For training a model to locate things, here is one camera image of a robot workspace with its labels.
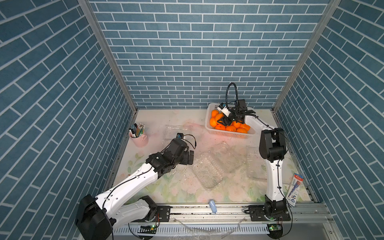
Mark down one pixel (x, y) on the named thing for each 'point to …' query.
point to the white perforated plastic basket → (213, 106)
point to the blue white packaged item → (296, 181)
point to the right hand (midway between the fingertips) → (222, 117)
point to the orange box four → (236, 125)
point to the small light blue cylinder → (212, 204)
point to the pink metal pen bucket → (136, 134)
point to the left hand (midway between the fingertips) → (190, 154)
